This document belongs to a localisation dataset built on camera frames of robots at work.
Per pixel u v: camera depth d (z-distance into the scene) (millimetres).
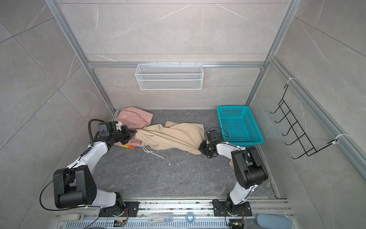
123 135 774
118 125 798
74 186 463
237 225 700
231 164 872
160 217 702
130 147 953
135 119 1033
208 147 838
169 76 1003
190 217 715
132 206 741
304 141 630
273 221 673
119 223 704
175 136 975
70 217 682
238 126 1104
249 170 480
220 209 728
